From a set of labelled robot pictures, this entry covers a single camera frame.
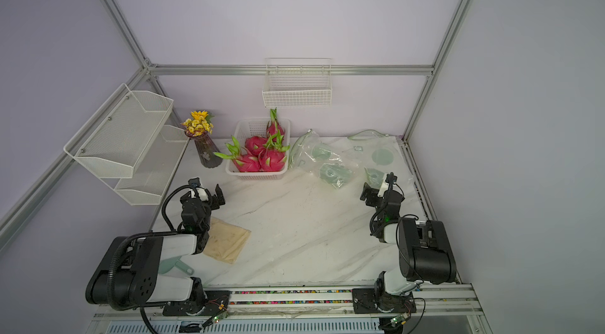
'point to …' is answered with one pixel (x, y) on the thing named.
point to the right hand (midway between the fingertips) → (377, 189)
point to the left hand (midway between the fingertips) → (206, 190)
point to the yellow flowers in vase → (199, 128)
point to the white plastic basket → (244, 128)
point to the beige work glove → (226, 241)
